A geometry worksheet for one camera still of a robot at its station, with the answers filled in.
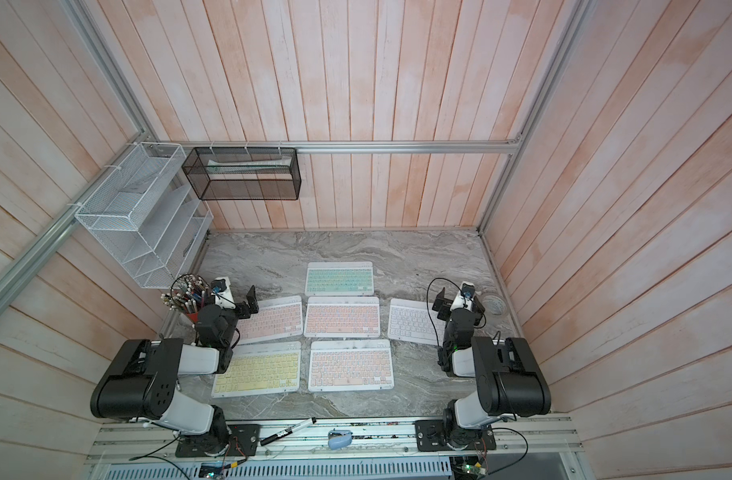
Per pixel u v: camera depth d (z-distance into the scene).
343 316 0.95
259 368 0.85
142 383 0.45
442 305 0.82
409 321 0.94
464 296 0.76
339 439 0.73
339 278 1.06
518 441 0.73
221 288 0.77
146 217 0.73
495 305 0.98
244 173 1.03
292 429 0.75
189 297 0.82
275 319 0.95
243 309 0.82
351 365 0.86
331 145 0.97
